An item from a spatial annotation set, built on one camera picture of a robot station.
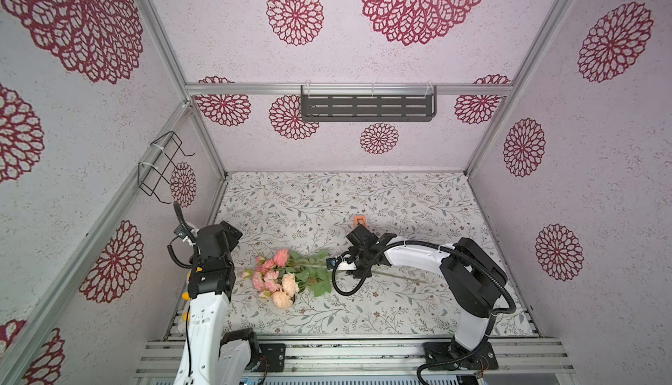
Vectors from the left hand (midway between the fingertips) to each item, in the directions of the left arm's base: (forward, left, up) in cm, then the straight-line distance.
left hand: (221, 236), depth 79 cm
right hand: (-1, -38, -16) cm, 42 cm away
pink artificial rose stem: (-5, -25, -14) cm, 29 cm away
